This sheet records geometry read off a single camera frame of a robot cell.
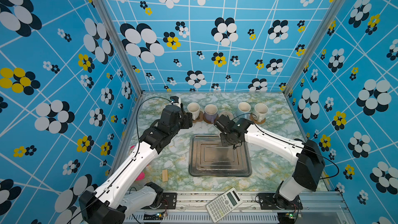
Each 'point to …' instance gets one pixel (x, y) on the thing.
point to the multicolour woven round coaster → (227, 113)
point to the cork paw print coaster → (200, 118)
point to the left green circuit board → (156, 216)
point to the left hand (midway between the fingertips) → (188, 112)
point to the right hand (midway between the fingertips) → (228, 139)
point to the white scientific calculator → (224, 204)
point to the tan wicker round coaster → (255, 121)
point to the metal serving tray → (208, 157)
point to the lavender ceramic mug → (211, 111)
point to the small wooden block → (165, 175)
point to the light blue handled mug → (244, 110)
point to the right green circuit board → (286, 217)
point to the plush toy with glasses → (144, 177)
